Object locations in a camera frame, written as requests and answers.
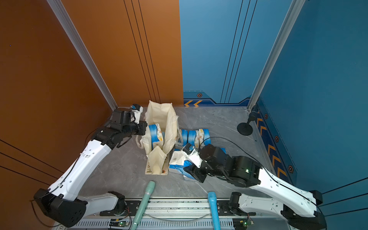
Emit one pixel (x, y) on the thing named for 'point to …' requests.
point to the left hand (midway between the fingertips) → (148, 122)
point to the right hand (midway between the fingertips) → (188, 165)
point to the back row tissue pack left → (185, 133)
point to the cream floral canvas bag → (164, 114)
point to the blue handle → (212, 199)
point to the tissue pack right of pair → (184, 172)
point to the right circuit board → (242, 224)
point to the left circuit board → (116, 223)
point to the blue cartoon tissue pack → (155, 133)
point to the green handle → (150, 189)
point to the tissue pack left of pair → (177, 161)
